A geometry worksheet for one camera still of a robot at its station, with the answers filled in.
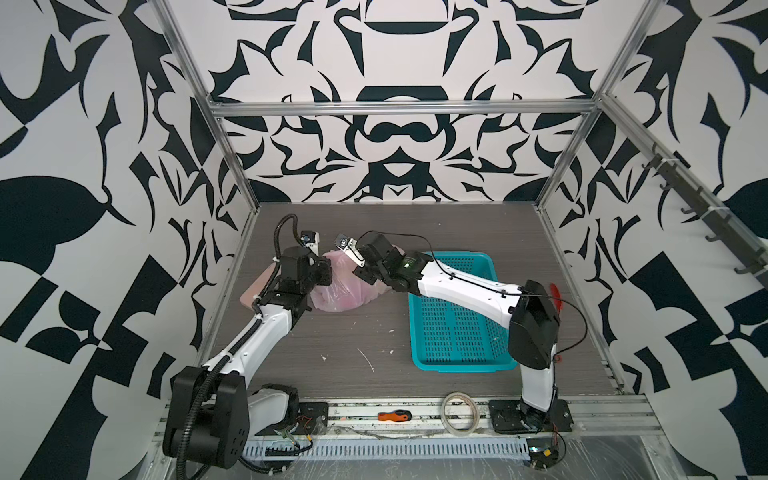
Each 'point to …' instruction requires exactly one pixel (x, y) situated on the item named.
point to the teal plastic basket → (449, 338)
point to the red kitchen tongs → (559, 301)
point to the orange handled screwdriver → (395, 415)
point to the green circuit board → (543, 452)
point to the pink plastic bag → (346, 290)
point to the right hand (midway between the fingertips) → (363, 248)
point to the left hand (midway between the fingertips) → (322, 252)
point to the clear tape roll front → (474, 422)
